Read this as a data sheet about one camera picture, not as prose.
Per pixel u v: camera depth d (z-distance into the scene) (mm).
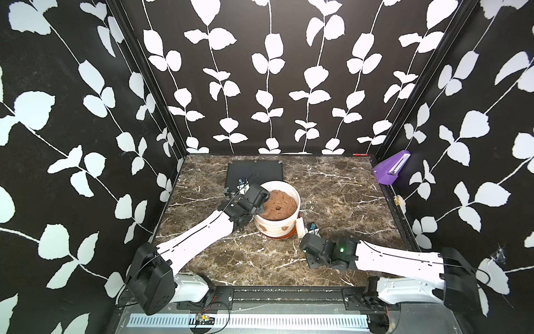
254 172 1074
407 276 479
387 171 1065
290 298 749
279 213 851
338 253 544
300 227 804
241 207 591
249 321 701
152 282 398
